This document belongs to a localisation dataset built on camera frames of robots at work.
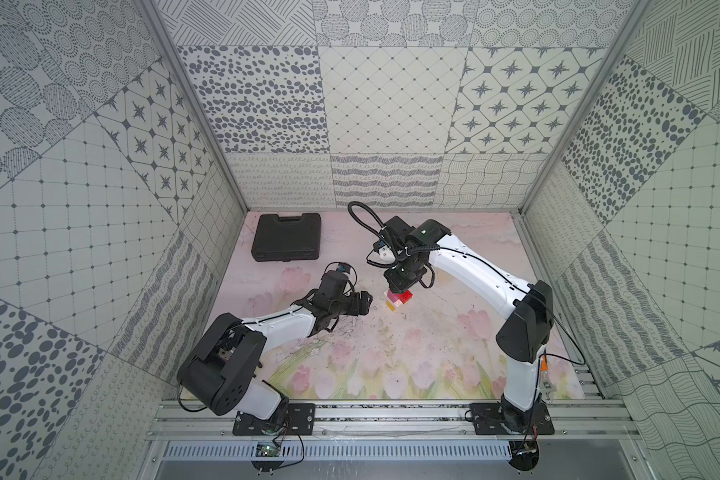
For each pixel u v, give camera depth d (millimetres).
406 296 796
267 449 716
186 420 749
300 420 734
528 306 492
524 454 726
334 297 705
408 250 582
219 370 435
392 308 927
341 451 702
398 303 893
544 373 816
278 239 1106
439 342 881
